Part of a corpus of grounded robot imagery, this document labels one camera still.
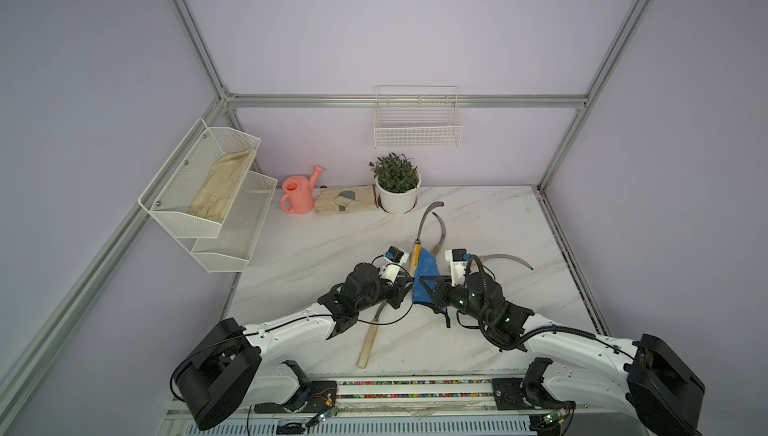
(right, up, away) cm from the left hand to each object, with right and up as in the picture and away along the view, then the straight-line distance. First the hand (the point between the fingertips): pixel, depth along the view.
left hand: (412, 280), depth 80 cm
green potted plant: (-4, +32, +21) cm, 39 cm away
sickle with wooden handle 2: (+10, +6, +21) cm, 24 cm away
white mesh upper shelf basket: (-58, +24, -4) cm, 63 cm away
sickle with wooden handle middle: (+1, +11, -6) cm, 12 cm away
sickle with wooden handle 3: (+34, +4, +20) cm, 40 cm away
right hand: (+3, 0, -1) cm, 3 cm away
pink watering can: (-39, +26, +25) cm, 53 cm away
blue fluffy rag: (+4, +5, -4) cm, 7 cm away
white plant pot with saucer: (-4, +22, +23) cm, 32 cm away
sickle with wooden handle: (-12, -16, +2) cm, 20 cm away
